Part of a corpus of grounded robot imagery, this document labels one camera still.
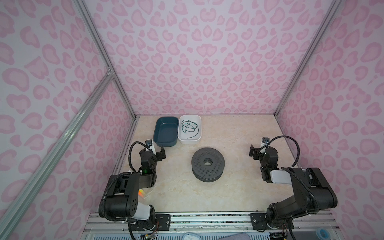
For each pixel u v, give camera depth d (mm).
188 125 1136
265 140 801
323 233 703
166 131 1125
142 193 818
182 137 1060
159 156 825
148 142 776
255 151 833
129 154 638
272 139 769
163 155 854
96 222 750
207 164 918
